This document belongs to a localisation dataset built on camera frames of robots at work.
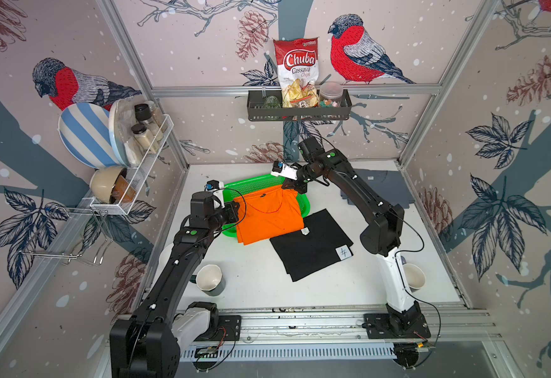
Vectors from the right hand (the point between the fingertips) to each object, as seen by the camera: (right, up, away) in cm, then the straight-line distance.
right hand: (283, 181), depth 88 cm
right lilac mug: (+47, -34, -6) cm, 58 cm away
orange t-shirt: (-6, -12, -3) cm, 13 cm away
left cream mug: (-26, -35, -7) cm, 44 cm away
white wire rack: (-46, +20, -3) cm, 51 cm away
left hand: (-15, -6, -7) cm, 18 cm away
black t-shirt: (+15, -25, +3) cm, 29 cm away
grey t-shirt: (+51, -1, +25) cm, 57 cm away
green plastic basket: (-20, -3, +12) cm, 24 cm away
